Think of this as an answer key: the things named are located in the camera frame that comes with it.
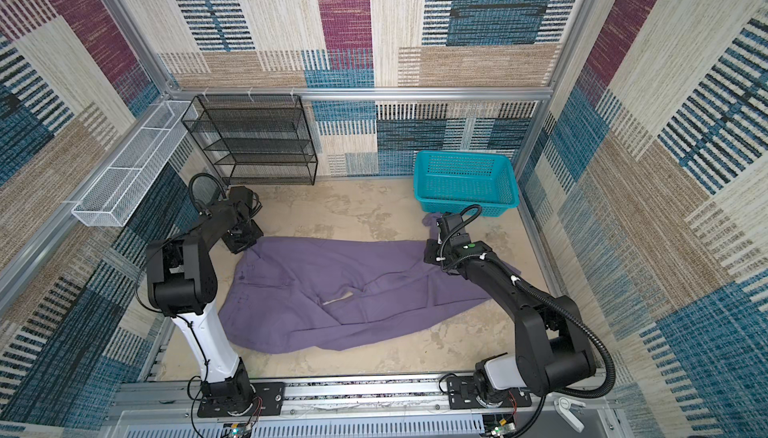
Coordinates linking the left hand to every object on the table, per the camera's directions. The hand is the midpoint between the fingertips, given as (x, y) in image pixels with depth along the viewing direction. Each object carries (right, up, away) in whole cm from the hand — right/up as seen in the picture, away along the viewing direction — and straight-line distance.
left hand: (249, 238), depth 97 cm
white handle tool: (+85, -35, -27) cm, 96 cm away
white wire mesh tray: (-20, +14, -24) cm, 35 cm away
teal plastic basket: (+70, +20, +22) cm, 76 cm away
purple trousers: (+27, -16, -8) cm, 32 cm away
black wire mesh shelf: (-3, +34, +12) cm, 37 cm away
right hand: (+58, -4, -8) cm, 58 cm away
